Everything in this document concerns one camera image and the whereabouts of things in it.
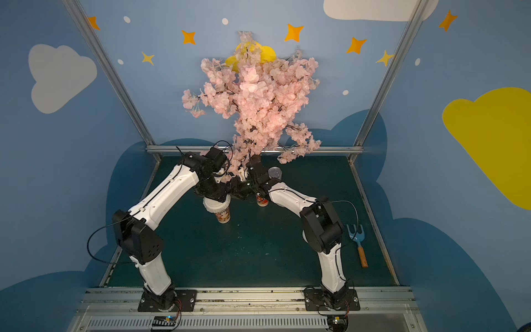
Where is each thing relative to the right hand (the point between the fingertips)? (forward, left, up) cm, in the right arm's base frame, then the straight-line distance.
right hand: (224, 191), depth 84 cm
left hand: (-2, +2, +1) cm, 3 cm away
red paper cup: (-5, +1, -12) cm, 13 cm away
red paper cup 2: (+5, -14, -13) cm, 20 cm away
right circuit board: (-40, -46, -21) cm, 65 cm away
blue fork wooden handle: (-9, -59, -17) cm, 62 cm away
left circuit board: (-44, +17, -21) cm, 52 cm away
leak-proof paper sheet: (-7, +2, -1) cm, 7 cm away
